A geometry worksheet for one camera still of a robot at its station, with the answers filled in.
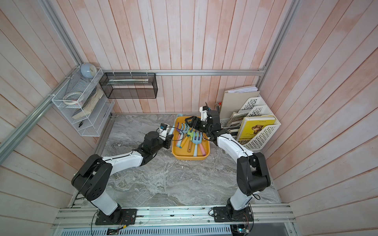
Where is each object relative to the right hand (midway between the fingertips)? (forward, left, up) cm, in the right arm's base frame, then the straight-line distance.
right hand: (187, 120), depth 86 cm
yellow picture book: (-3, -37, -1) cm, 37 cm away
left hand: (-5, +10, -9) cm, 14 cm away
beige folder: (+16, -30, +3) cm, 34 cm away
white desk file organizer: (+9, -43, +3) cm, 44 cm away
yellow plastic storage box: (-10, +4, -22) cm, 25 cm away
